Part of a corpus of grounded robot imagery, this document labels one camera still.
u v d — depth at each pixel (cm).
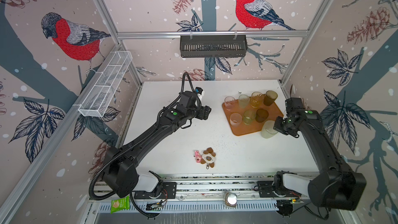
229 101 104
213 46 104
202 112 70
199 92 70
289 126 65
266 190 73
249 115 94
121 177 40
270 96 106
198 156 81
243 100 104
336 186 37
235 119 94
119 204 69
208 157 81
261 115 94
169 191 73
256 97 104
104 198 41
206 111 71
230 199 62
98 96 73
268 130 80
